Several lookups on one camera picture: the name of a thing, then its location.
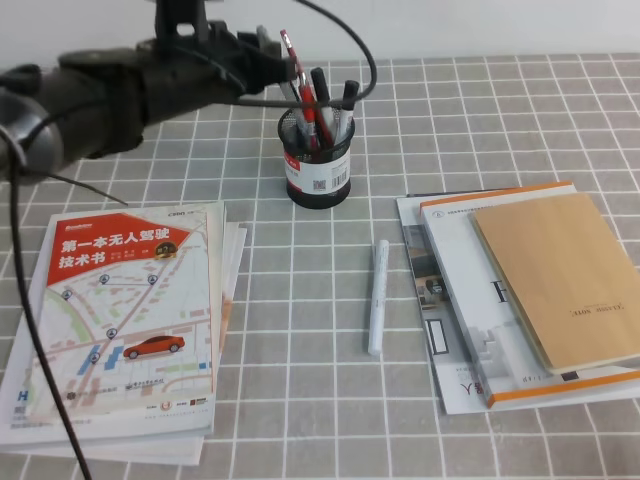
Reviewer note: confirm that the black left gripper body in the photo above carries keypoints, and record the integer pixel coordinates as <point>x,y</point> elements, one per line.
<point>193,62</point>

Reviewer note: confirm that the white marker pen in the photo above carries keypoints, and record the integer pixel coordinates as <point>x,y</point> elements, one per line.
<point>378,298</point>

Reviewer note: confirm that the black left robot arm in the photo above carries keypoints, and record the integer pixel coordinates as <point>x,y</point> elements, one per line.
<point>97,103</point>

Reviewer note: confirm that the grey pen in holder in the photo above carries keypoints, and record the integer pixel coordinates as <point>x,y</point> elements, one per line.
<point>290,94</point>

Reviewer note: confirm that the red pen in holder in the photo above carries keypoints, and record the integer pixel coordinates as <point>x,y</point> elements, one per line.
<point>316,127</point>

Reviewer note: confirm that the black mesh pen holder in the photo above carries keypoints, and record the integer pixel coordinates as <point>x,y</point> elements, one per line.
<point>315,180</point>

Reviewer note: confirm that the black cap marker middle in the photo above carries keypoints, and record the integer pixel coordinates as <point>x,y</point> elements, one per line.
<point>325,114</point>

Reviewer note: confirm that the black cap marker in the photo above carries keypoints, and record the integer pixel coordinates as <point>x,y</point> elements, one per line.
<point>325,114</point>
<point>351,89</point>

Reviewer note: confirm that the black cap marker right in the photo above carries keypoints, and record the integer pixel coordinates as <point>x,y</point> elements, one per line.
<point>351,89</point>

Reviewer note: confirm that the orange white car book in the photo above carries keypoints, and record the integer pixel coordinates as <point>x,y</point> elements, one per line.
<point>122,290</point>

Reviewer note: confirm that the white book under car book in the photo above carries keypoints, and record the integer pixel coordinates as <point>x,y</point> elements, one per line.
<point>157,430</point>

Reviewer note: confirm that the white magazine under textbook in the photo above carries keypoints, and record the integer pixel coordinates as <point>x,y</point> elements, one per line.
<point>459,383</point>

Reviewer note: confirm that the white orange textbook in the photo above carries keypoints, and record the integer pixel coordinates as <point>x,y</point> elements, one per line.
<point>510,373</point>

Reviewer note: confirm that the tan classic notebook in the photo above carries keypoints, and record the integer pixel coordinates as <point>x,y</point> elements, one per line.
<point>574,287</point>

